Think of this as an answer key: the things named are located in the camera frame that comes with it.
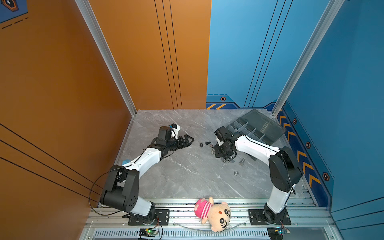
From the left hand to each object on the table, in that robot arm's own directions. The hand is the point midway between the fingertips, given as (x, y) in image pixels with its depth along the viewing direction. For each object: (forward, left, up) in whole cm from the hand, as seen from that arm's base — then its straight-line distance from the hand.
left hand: (189, 140), depth 87 cm
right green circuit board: (-43, -43, -14) cm, 63 cm away
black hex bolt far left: (+4, -7, -12) cm, 15 cm away
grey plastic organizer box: (+23, -49, -12) cm, 55 cm away
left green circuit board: (-44, +18, -15) cm, 50 cm away
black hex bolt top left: (+6, -11, -12) cm, 18 cm away
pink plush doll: (-38, -14, -5) cm, 41 cm away
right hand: (-5, -17, -8) cm, 19 cm away
